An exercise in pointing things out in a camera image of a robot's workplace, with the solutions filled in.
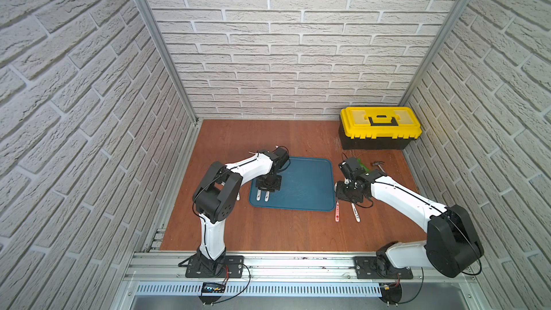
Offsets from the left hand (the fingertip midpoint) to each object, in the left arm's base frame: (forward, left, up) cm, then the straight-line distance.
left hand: (266, 184), depth 94 cm
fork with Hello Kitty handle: (-5, +3, +1) cm, 6 cm away
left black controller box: (-38, +18, -4) cm, 42 cm away
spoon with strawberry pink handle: (-12, -30, 0) cm, 33 cm away
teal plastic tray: (0, -19, -1) cm, 19 cm away
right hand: (-7, -32, +4) cm, 33 cm away
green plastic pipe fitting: (+8, -47, +1) cm, 48 cm away
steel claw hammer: (+10, -53, +2) cm, 54 cm away
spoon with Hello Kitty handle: (-6, -1, 0) cm, 6 cm away
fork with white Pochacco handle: (-13, -38, 0) cm, 40 cm away
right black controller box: (-40, -43, 0) cm, 59 cm away
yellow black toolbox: (+20, -50, +17) cm, 57 cm away
